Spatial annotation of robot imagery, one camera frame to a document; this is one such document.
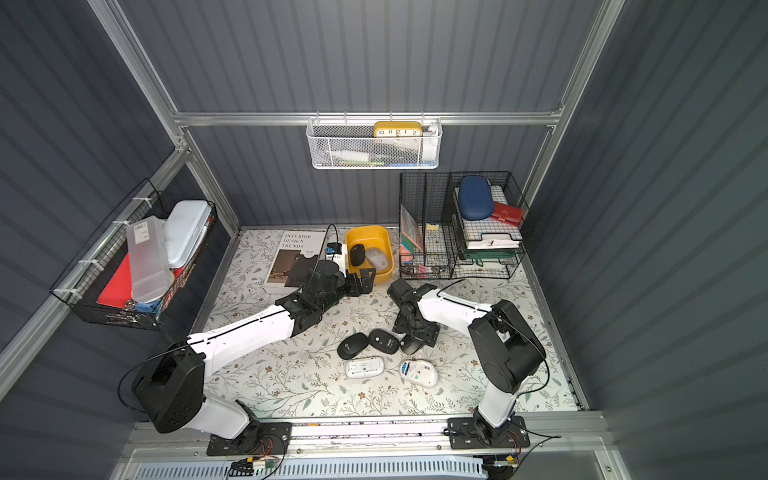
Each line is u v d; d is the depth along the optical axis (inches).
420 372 31.9
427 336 31.7
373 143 35.5
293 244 43.3
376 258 42.0
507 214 37.0
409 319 26.8
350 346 34.1
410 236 42.2
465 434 28.6
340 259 29.1
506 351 18.8
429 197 45.5
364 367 32.5
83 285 23.9
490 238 36.2
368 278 29.9
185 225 29.7
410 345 34.4
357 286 29.0
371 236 46.4
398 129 34.3
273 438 28.9
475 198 39.1
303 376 33.1
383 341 34.2
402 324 32.5
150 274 25.7
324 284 24.9
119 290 26.8
